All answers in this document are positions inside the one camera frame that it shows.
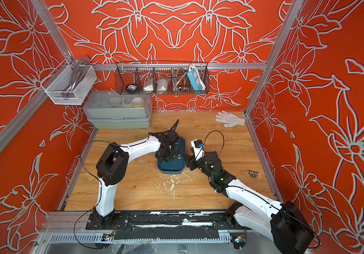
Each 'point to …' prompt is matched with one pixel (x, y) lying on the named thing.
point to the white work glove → (232, 120)
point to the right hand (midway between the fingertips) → (183, 151)
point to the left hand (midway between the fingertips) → (169, 157)
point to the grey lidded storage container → (114, 109)
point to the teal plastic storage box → (177, 165)
